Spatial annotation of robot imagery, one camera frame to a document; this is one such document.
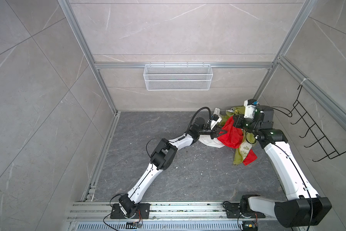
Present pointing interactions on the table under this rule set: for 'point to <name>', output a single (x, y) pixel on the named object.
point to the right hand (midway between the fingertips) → (233, 114)
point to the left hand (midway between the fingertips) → (227, 129)
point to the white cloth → (208, 140)
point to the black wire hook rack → (316, 144)
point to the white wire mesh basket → (177, 77)
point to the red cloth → (233, 138)
